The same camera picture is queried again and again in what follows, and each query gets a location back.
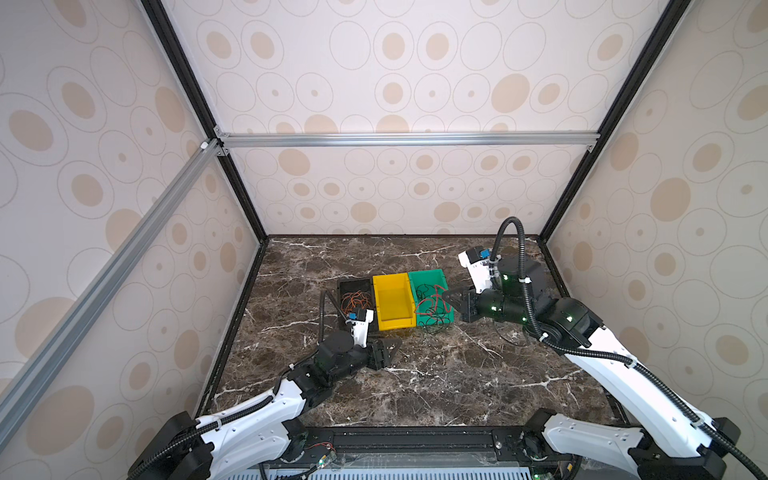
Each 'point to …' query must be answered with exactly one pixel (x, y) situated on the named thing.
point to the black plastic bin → (353, 284)
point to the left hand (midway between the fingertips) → (402, 341)
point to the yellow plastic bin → (395, 301)
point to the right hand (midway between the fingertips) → (444, 295)
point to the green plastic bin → (431, 278)
